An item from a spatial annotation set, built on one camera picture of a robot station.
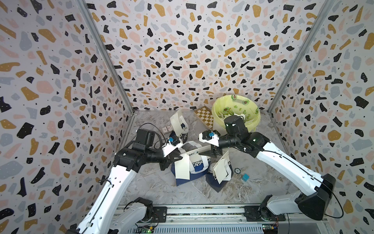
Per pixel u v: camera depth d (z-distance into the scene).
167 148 0.57
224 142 0.59
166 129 1.07
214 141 0.56
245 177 0.86
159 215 0.74
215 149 0.59
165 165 0.58
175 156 0.63
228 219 0.73
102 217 0.37
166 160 0.56
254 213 0.74
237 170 0.90
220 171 0.69
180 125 0.90
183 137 0.94
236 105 0.93
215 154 0.59
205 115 1.16
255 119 0.79
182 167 0.68
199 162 0.73
